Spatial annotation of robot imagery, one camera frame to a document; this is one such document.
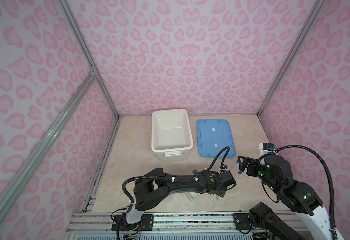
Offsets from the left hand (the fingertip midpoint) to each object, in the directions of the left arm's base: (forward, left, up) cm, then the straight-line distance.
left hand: (223, 187), depth 79 cm
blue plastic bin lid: (+38, -1, -6) cm, 39 cm away
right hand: (+6, -7, +20) cm, 22 cm away
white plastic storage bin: (+36, +28, -6) cm, 46 cm away
